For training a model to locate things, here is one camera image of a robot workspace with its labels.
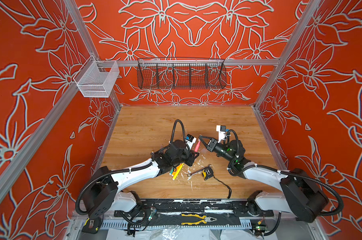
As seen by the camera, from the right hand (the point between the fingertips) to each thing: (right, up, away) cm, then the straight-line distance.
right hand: (197, 139), depth 75 cm
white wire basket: (-62, +36, +18) cm, 74 cm away
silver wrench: (+9, -18, +13) cm, 24 cm away
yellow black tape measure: (+7, -20, +7) cm, 22 cm away
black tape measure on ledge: (-49, -38, -8) cm, 63 cm away
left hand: (+1, -8, +2) cm, 8 cm away
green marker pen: (-14, -21, +9) cm, 26 cm away
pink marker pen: (0, -4, +1) cm, 4 cm away
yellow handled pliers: (+3, -38, -6) cm, 39 cm away
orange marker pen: (-12, -21, +10) cm, 26 cm away
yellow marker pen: (-10, -21, +10) cm, 25 cm away
